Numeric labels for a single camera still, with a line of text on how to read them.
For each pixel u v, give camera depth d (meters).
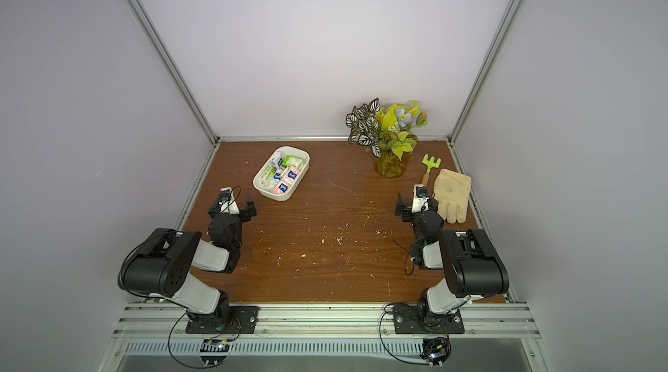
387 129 0.94
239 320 0.73
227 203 0.76
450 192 1.01
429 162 1.10
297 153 1.09
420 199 0.78
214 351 0.72
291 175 1.00
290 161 1.06
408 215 0.81
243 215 0.82
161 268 0.45
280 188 0.99
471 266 0.45
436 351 0.70
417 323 0.72
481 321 0.74
